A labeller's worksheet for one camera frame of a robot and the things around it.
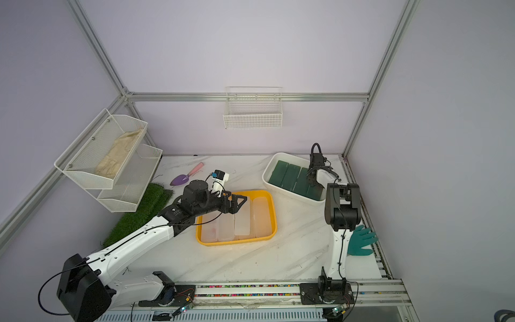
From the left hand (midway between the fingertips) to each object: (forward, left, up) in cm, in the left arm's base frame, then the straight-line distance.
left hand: (237, 198), depth 77 cm
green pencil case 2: (+15, -36, -18) cm, 44 cm away
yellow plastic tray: (+13, -8, -17) cm, 23 cm away
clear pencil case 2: (-1, -1, -16) cm, 16 cm away
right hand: (+22, -40, -18) cm, 49 cm away
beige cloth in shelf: (+9, +49, +10) cm, 50 cm away
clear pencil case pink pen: (-17, +5, +13) cm, 22 cm away
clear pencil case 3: (-3, -10, -18) cm, 21 cm away
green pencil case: (+22, -31, -20) cm, 43 cm away
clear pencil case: (-4, +7, -17) cm, 19 cm away
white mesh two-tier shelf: (+9, +54, -10) cm, 56 cm away
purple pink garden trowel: (+25, +34, -20) cm, 47 cm away
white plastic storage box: (+14, -19, -19) cm, 31 cm away
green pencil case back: (+28, -19, -18) cm, 38 cm away
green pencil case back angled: (+25, -25, -19) cm, 40 cm away
